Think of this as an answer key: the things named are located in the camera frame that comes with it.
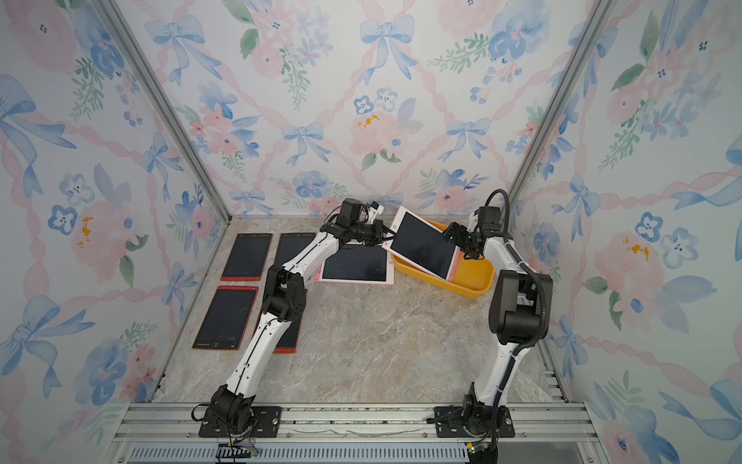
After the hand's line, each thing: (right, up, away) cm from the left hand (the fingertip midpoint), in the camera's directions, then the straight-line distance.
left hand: (400, 233), depth 98 cm
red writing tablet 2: (-42, -4, +15) cm, 45 cm away
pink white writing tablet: (+9, -3, +6) cm, 11 cm away
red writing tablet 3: (-56, -27, -5) cm, 63 cm away
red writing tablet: (-57, -8, +12) cm, 59 cm away
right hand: (+20, +1, +4) cm, 20 cm away
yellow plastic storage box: (+25, -15, +2) cm, 30 cm away
